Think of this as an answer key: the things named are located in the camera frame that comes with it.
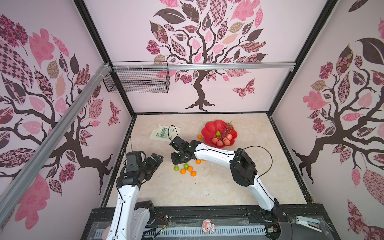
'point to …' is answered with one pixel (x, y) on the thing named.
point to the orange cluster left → (183, 171)
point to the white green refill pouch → (165, 133)
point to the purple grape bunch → (228, 127)
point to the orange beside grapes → (204, 160)
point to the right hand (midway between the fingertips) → (172, 159)
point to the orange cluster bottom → (193, 173)
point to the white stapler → (312, 224)
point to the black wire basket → (146, 76)
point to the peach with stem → (214, 140)
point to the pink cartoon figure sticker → (207, 226)
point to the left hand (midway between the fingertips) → (160, 164)
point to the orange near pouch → (199, 136)
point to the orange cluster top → (190, 168)
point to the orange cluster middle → (198, 161)
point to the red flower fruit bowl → (209, 132)
